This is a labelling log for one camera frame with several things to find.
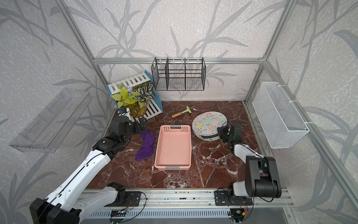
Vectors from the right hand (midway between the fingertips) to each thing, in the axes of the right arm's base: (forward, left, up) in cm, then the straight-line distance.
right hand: (216, 126), depth 92 cm
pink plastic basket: (-13, +29, -9) cm, 33 cm away
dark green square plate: (-6, +6, -2) cm, 9 cm away
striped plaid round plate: (-4, +4, -9) cm, 11 cm away
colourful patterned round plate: (+6, +5, -4) cm, 9 cm away
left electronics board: (-46, +56, -11) cm, 73 cm away
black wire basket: (+38, +26, +15) cm, 48 cm away
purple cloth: (-13, +46, -7) cm, 48 cm away
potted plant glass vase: (+12, +52, +16) cm, 56 cm away
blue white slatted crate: (+25, +47, -8) cm, 54 cm away
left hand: (-6, +46, +15) cm, 48 cm away
